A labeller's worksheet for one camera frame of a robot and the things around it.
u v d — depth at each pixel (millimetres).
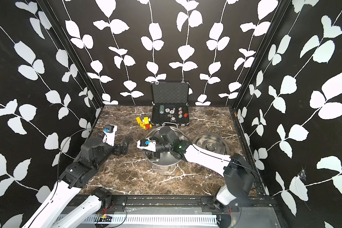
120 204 735
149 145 607
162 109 1143
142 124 1063
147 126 1041
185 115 1122
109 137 581
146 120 1100
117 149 613
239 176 429
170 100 1145
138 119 1108
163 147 645
